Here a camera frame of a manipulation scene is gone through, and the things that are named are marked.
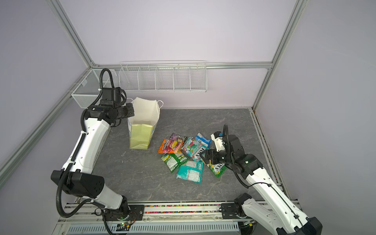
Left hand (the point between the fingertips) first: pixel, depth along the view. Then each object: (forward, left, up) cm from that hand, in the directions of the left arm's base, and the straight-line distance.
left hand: (130, 110), depth 77 cm
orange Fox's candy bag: (-8, -19, -26) cm, 33 cm away
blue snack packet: (-4, -39, -29) cm, 49 cm away
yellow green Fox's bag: (-24, -46, -30) cm, 60 cm away
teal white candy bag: (-24, -30, -28) cm, 48 cm away
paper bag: (-8, -6, -4) cm, 11 cm away
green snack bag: (-18, -20, -27) cm, 38 cm away
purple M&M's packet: (+1, -23, -30) cm, 38 cm away
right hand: (-22, -39, -12) cm, 46 cm away
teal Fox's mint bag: (-10, -33, -28) cm, 44 cm away
